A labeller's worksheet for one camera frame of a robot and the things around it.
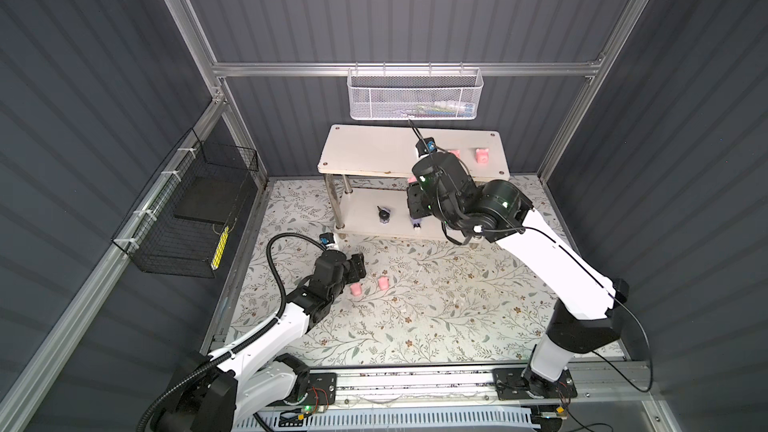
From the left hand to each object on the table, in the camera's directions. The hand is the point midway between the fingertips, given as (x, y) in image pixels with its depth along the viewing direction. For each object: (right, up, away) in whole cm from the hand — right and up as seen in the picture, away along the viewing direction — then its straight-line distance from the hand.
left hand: (353, 258), depth 85 cm
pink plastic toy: (+1, -10, +4) cm, 11 cm away
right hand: (+16, +18, -20) cm, 32 cm away
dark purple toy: (+9, +12, +11) cm, 19 cm away
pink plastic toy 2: (+9, -9, +6) cm, 14 cm away
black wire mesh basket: (-41, +10, -13) cm, 44 cm away
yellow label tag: (-29, +5, -17) cm, 34 cm away
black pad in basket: (-34, +17, -11) cm, 40 cm away
